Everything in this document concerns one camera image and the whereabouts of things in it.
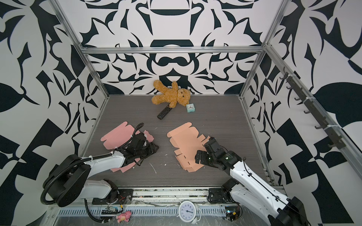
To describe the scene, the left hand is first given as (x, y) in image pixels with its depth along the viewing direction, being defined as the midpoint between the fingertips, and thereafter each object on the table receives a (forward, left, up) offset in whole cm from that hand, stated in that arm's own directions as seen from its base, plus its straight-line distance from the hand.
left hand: (157, 146), depth 88 cm
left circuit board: (-32, +21, -1) cm, 38 cm away
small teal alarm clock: (+32, -23, -2) cm, 39 cm away
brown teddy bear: (+40, -9, +3) cm, 41 cm away
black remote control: (+28, -3, -2) cm, 28 cm away
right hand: (-10, -25, +4) cm, 28 cm away
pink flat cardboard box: (+9, +27, -4) cm, 29 cm away
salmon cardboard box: (+7, -18, -4) cm, 19 cm away
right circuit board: (-34, -39, -5) cm, 52 cm away
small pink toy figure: (-35, +13, -1) cm, 37 cm away
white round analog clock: (-34, -17, -1) cm, 38 cm away
